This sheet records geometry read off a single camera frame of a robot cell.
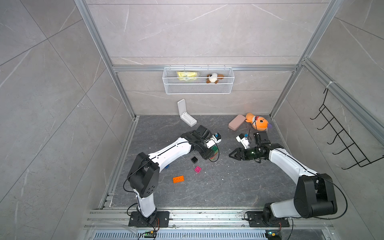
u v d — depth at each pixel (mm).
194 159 930
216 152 927
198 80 894
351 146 631
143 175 464
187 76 837
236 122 1153
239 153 757
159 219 730
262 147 648
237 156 762
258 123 1043
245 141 793
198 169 895
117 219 746
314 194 423
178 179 859
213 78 860
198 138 668
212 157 927
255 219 729
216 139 747
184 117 1148
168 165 536
